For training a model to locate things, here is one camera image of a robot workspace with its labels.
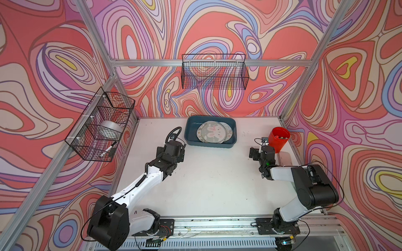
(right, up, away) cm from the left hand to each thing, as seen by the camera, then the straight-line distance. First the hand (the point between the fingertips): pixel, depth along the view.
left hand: (173, 149), depth 85 cm
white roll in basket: (-26, +10, -16) cm, 32 cm away
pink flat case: (+67, -7, +10) cm, 68 cm away
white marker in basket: (-28, +2, -13) cm, 31 cm away
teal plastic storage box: (+9, +4, +20) cm, 22 cm away
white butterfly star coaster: (+35, +10, +26) cm, 45 cm away
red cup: (+61, +6, +5) cm, 61 cm away
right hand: (+52, -2, +11) cm, 54 cm away
